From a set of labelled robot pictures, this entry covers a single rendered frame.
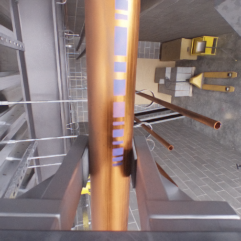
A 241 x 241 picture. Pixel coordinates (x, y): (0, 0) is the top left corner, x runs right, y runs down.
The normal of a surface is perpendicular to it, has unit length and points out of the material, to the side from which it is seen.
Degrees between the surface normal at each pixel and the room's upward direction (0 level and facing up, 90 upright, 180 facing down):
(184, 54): 90
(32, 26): 90
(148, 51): 90
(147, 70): 90
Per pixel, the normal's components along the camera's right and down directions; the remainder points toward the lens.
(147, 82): 0.27, 0.30
